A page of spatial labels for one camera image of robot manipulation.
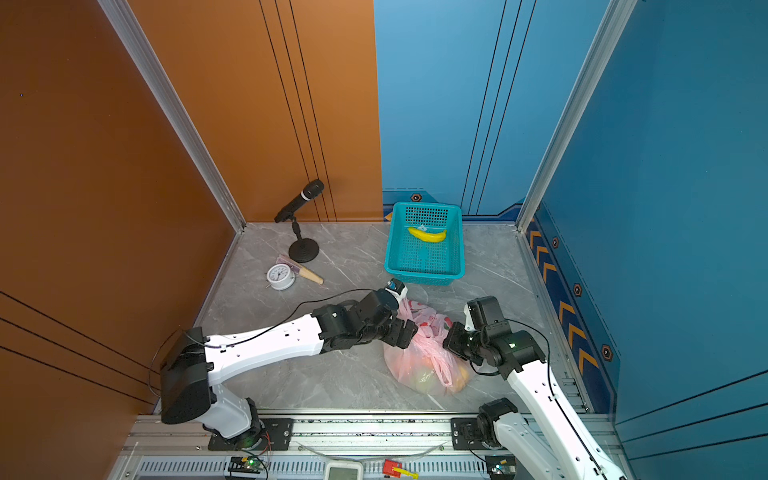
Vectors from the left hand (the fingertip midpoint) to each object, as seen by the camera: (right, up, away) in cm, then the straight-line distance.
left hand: (408, 323), depth 77 cm
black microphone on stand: (-38, +19, +34) cm, 54 cm away
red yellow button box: (-3, -31, -9) cm, 33 cm away
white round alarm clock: (-42, +10, +23) cm, 49 cm away
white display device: (-15, -31, -10) cm, 36 cm away
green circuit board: (-38, -32, -6) cm, 51 cm away
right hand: (+8, -4, -1) cm, 9 cm away
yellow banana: (+10, +24, +38) cm, 46 cm away
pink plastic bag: (+5, -11, -1) cm, 12 cm away
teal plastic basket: (+8, +22, +37) cm, 43 cm away
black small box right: (+22, -33, -6) cm, 40 cm away
